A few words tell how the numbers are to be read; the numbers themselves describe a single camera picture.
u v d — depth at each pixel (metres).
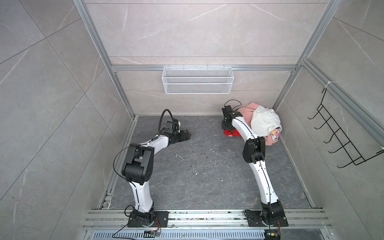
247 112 1.08
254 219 0.73
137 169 0.51
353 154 0.61
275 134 0.98
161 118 0.76
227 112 0.90
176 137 0.83
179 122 0.93
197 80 1.00
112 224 0.73
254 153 0.71
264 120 1.03
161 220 0.73
